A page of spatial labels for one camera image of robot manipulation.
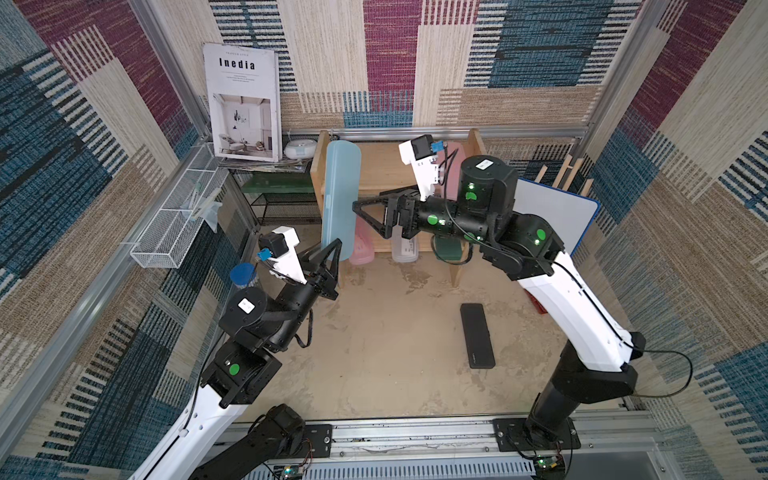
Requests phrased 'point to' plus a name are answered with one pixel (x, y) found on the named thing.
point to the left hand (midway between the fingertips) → (334, 240)
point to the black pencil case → (477, 338)
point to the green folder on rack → (277, 183)
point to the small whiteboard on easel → (571, 215)
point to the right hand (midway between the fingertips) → (366, 199)
